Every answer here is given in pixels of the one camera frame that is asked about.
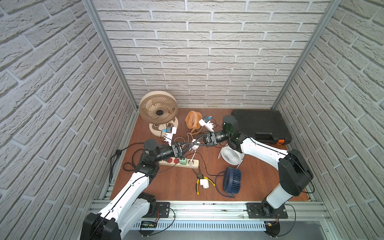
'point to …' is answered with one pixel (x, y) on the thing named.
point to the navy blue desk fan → (232, 181)
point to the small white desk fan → (231, 156)
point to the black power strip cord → (112, 158)
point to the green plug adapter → (183, 161)
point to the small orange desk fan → (192, 119)
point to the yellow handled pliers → (199, 175)
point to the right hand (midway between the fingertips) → (196, 144)
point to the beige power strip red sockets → (191, 163)
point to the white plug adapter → (205, 183)
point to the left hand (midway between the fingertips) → (188, 141)
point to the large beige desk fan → (159, 109)
